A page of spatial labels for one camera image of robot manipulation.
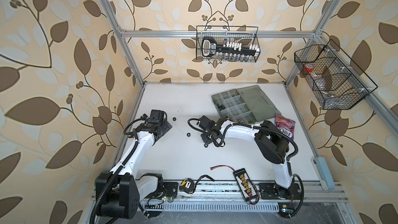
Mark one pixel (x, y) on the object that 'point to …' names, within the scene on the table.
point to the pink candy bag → (285, 124)
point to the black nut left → (188, 134)
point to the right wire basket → (336, 86)
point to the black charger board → (245, 184)
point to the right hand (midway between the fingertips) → (207, 138)
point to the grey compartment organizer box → (246, 104)
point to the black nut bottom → (205, 145)
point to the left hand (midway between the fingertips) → (163, 129)
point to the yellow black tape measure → (187, 185)
